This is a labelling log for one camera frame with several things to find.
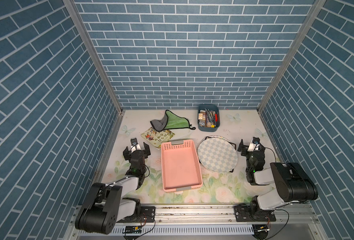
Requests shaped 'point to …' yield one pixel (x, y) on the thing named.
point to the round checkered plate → (217, 155)
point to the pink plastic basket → (181, 167)
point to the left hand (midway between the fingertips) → (139, 144)
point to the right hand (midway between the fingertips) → (252, 141)
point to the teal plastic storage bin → (208, 117)
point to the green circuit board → (133, 229)
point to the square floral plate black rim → (233, 145)
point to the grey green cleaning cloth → (170, 120)
